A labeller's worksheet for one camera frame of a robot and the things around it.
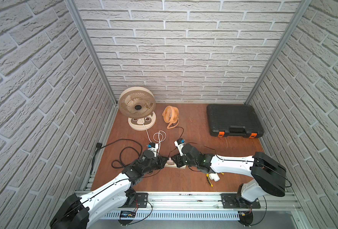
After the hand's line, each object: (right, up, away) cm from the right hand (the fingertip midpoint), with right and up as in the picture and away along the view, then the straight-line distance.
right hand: (173, 158), depth 82 cm
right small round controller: (+37, -26, -13) cm, 47 cm away
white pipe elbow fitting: (+24, -10, -2) cm, 26 cm away
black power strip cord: (-51, +5, +14) cm, 54 cm away
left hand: (-4, +2, 0) cm, 4 cm away
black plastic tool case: (+44, +22, +17) cm, 52 cm away
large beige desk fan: (-21, +33, +3) cm, 39 cm away
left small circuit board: (-23, -25, -11) cm, 36 cm away
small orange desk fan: (-2, +26, +15) cm, 30 cm away
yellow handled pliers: (+21, -12, -2) cm, 24 cm away
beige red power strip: (-1, -3, -1) cm, 3 cm away
